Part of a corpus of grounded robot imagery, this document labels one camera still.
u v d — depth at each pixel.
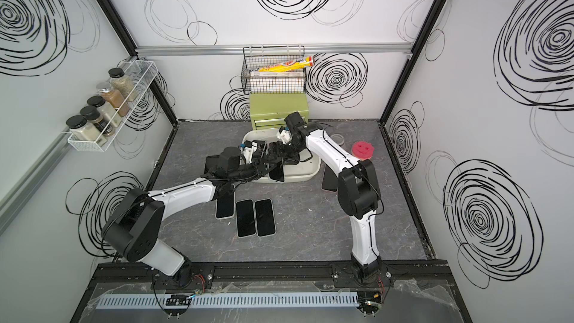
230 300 0.77
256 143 0.83
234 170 0.70
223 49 1.98
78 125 0.60
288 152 0.79
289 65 0.87
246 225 0.85
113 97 0.71
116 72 0.74
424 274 0.75
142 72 0.94
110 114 0.69
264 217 0.85
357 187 0.52
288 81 0.86
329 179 0.97
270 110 1.02
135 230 0.44
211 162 1.07
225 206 0.88
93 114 0.64
